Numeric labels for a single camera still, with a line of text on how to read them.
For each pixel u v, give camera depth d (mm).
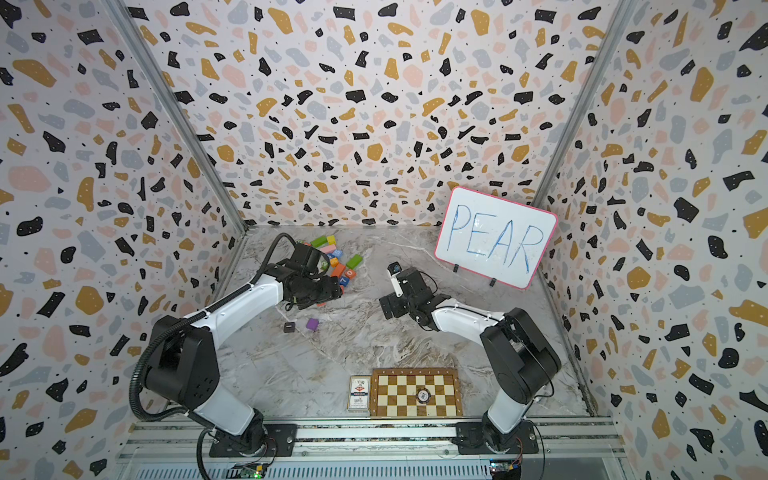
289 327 928
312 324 947
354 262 1097
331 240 1167
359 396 798
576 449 749
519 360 465
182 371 439
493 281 1036
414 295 711
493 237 1013
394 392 796
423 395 782
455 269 1082
